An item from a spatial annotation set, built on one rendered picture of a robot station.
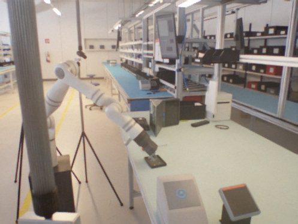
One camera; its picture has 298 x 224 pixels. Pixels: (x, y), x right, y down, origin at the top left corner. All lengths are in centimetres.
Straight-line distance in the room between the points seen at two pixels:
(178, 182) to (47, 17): 1242
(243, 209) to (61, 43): 1234
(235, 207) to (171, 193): 20
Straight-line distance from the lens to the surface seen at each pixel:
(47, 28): 1291
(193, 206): 78
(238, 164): 129
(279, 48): 595
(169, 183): 80
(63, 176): 156
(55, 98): 135
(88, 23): 1277
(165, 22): 286
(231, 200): 83
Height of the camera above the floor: 156
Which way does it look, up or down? 15 degrees down
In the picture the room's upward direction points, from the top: straight up
